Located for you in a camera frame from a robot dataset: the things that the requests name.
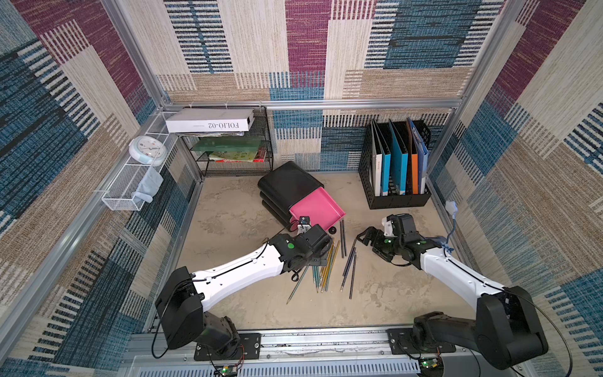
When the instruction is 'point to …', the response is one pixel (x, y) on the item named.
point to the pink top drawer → (320, 208)
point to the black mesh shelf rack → (234, 153)
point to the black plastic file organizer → (366, 176)
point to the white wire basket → (119, 196)
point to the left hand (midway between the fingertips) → (312, 252)
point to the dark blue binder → (422, 149)
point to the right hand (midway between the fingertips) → (363, 239)
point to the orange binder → (414, 162)
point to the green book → (227, 144)
